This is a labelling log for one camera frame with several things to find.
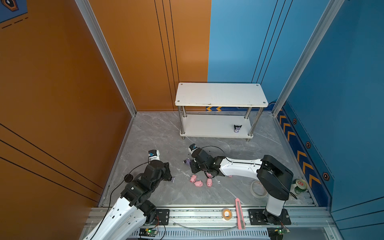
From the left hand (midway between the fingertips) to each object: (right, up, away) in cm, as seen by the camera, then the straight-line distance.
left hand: (168, 162), depth 77 cm
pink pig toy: (+13, -11, +7) cm, 18 cm away
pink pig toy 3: (+22, -12, +5) cm, 26 cm away
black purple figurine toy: (+41, +18, +19) cm, 49 cm away
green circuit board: (-8, -32, -7) cm, 33 cm away
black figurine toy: (+2, -11, +7) cm, 13 cm away
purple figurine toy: (+10, -2, +13) cm, 16 cm away
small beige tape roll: (+30, -26, -2) cm, 40 cm away
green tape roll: (+67, -11, -4) cm, 68 cm away
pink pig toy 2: (+16, -13, +5) cm, 21 cm away
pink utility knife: (+36, -25, -5) cm, 45 cm away
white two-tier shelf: (+40, +32, +47) cm, 70 cm away
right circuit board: (+53, -32, -7) cm, 62 cm away
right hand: (+11, -3, +10) cm, 15 cm away
